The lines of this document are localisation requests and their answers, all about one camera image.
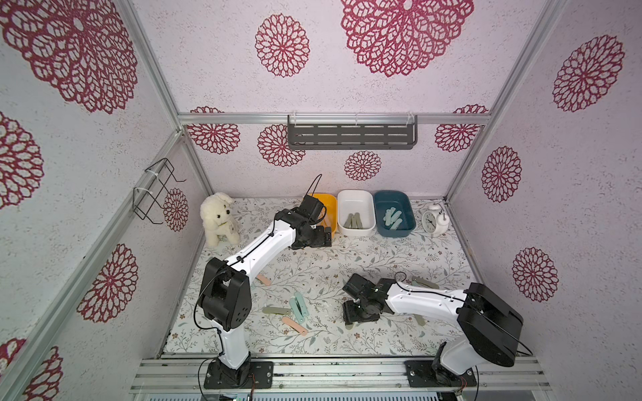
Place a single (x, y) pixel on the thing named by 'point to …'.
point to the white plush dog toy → (215, 210)
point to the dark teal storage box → (399, 199)
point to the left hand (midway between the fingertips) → (317, 242)
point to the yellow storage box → (330, 203)
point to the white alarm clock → (434, 220)
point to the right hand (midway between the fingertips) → (346, 316)
